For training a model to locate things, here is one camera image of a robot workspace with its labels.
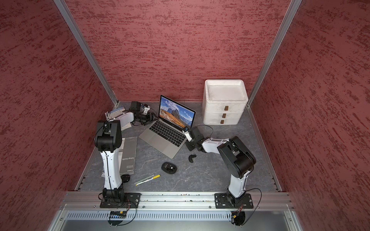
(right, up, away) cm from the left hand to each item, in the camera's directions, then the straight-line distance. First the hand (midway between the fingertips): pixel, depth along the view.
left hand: (155, 121), depth 105 cm
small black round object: (-12, -32, -24) cm, 42 cm away
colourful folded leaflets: (-37, +4, +4) cm, 38 cm away
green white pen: (-1, -33, -25) cm, 41 cm away
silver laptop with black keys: (+8, -10, -5) cm, 14 cm away
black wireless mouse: (+13, -27, -22) cm, 37 cm away
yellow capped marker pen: (+5, -32, -24) cm, 40 cm away
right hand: (+25, -15, -8) cm, 30 cm away
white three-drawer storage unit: (+47, +13, -18) cm, 52 cm away
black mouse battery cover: (+26, -23, -15) cm, 38 cm away
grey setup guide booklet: (-13, -22, -17) cm, 30 cm away
